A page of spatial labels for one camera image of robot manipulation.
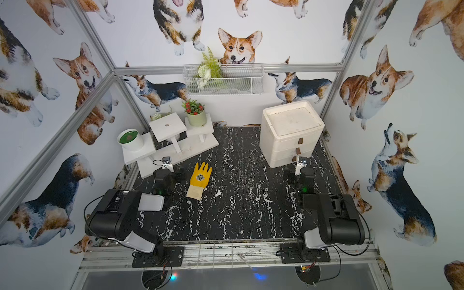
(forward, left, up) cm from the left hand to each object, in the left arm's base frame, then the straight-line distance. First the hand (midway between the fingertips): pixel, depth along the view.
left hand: (173, 163), depth 94 cm
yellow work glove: (-7, -12, -7) cm, 16 cm away
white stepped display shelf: (+7, 0, +13) cm, 14 cm away
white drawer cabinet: (+7, -59, +15) cm, 61 cm away
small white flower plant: (+29, +14, +7) cm, 33 cm away
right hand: (-3, -62, 0) cm, 62 cm away
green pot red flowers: (+21, -12, +16) cm, 29 cm away
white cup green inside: (+4, +17, +14) cm, 22 cm away
